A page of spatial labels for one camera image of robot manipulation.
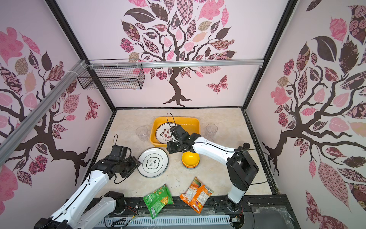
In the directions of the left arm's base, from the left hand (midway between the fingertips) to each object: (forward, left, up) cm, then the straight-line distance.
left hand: (139, 167), depth 81 cm
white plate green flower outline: (+5, -7, -5) cm, 10 cm away
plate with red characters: (+29, -10, -6) cm, 31 cm away
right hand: (+11, -17, +6) cm, 21 cm away
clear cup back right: (+30, -46, -4) cm, 55 cm away
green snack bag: (-16, -12, -2) cm, 21 cm away
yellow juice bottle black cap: (+12, -65, +4) cm, 66 cm away
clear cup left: (+27, +4, -3) cm, 28 cm away
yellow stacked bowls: (+6, -30, -4) cm, 31 cm away
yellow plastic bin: (+36, -31, -6) cm, 48 cm away
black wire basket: (+55, +22, +26) cm, 65 cm away
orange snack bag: (-14, -33, -3) cm, 36 cm away
